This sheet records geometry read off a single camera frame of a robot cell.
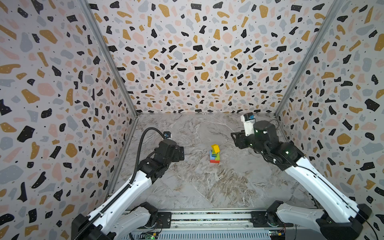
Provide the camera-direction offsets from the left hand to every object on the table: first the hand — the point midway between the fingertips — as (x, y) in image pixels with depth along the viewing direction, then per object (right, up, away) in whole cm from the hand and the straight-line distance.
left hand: (174, 147), depth 78 cm
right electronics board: (+50, -41, -6) cm, 65 cm away
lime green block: (+24, -8, +16) cm, 30 cm away
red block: (+22, -11, +16) cm, 29 cm away
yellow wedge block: (+22, -1, +6) cm, 23 cm away
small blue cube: (+22, -7, +14) cm, 27 cm away
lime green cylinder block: (+21, -4, +6) cm, 22 cm away
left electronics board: (-11, -41, -7) cm, 43 cm away
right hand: (+29, +9, -9) cm, 31 cm away
